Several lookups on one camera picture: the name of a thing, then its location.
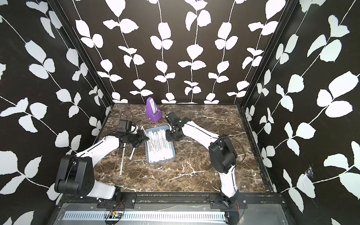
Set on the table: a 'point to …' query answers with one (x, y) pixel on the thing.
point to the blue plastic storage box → (155, 129)
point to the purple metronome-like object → (153, 112)
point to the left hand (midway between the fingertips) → (150, 135)
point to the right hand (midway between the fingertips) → (166, 137)
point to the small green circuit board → (114, 214)
